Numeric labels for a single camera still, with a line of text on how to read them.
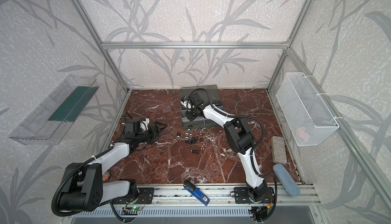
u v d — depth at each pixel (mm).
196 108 762
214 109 664
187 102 866
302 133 735
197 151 886
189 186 722
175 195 752
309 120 610
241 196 733
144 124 737
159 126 789
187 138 935
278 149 866
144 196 723
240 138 552
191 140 921
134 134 693
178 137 936
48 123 635
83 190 413
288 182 754
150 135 786
